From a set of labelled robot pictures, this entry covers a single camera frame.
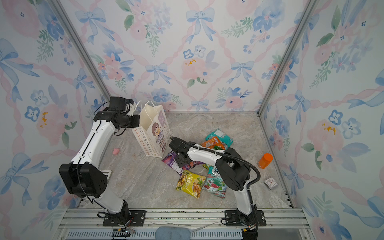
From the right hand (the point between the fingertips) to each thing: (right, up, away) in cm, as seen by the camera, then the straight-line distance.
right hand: (185, 159), depth 93 cm
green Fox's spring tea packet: (+13, -4, -2) cm, 14 cm away
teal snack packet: (+27, +10, +8) cm, 31 cm away
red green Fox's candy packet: (+17, -11, -11) cm, 23 cm away
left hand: (-26, +23, -8) cm, 36 cm away
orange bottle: (+45, +1, -9) cm, 46 cm away
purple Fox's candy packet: (-9, 0, 0) cm, 9 cm away
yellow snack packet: (+4, -11, -10) cm, 16 cm away
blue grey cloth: (-4, -28, -25) cm, 38 cm away
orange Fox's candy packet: (+18, +9, +5) cm, 21 cm away
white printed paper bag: (-16, +16, -11) cm, 26 cm away
